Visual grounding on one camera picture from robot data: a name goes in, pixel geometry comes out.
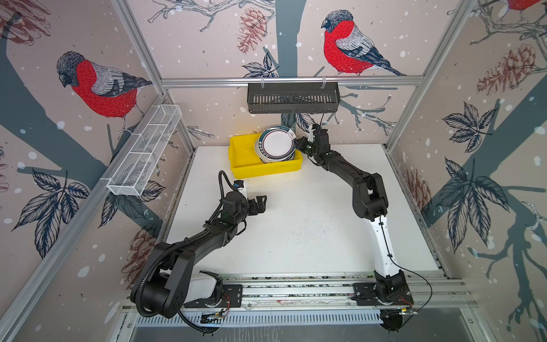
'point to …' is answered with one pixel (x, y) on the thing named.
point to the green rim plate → (277, 142)
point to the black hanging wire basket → (293, 97)
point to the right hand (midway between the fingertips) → (293, 142)
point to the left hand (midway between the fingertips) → (258, 197)
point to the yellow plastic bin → (245, 163)
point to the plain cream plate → (265, 159)
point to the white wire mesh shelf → (135, 167)
